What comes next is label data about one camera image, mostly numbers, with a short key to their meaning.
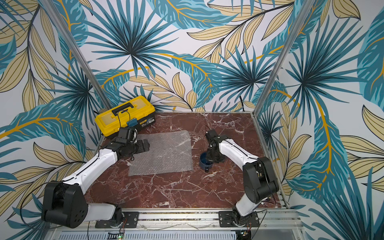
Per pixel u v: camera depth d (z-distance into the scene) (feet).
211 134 2.38
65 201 1.32
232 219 2.18
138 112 3.19
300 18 2.36
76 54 2.75
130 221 2.40
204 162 2.80
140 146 2.54
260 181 1.48
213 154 2.51
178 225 2.40
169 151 3.20
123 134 2.18
